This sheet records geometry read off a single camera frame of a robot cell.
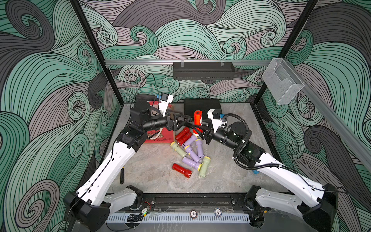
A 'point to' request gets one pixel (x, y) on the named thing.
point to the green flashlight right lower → (204, 166)
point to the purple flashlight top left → (191, 141)
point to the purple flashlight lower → (193, 164)
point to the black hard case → (191, 105)
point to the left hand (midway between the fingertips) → (186, 114)
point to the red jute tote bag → (159, 135)
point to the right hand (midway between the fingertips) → (193, 124)
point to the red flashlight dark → (187, 173)
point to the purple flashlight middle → (193, 155)
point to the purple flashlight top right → (199, 148)
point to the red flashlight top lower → (184, 138)
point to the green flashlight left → (175, 146)
